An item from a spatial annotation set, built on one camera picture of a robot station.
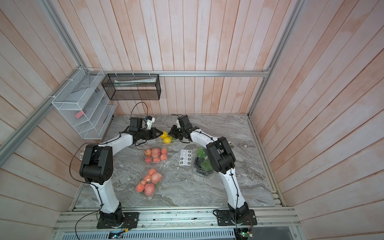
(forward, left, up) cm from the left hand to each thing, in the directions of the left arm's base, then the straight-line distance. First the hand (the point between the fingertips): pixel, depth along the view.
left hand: (162, 134), depth 95 cm
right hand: (+3, -2, -2) cm, 4 cm away
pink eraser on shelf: (+1, +45, +17) cm, 48 cm away
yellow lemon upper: (+1, 0, -3) cm, 3 cm away
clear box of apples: (-29, +5, -7) cm, 30 cm away
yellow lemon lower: (0, -2, -6) cm, 7 cm away
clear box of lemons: (+1, -6, -8) cm, 10 cm away
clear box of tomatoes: (-12, +5, -6) cm, 14 cm away
